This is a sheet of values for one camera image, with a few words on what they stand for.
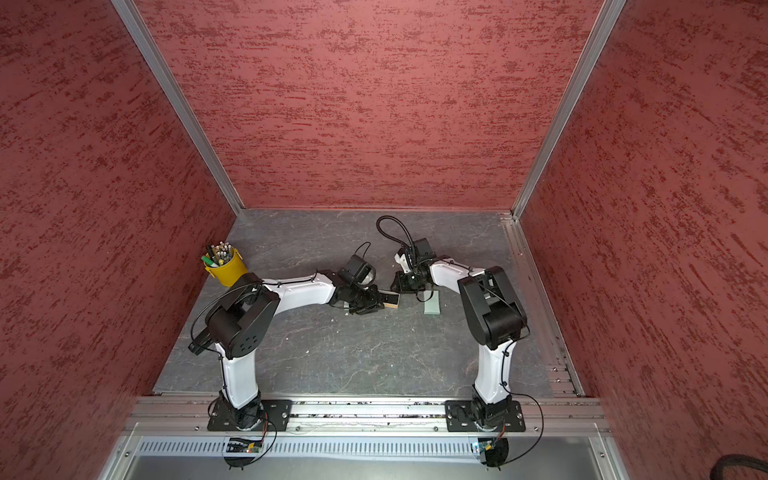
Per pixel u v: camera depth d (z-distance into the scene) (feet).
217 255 2.88
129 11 2.31
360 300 2.71
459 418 2.42
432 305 3.00
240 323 1.64
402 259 3.02
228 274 3.04
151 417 2.50
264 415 2.40
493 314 1.70
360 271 2.54
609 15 2.33
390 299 3.07
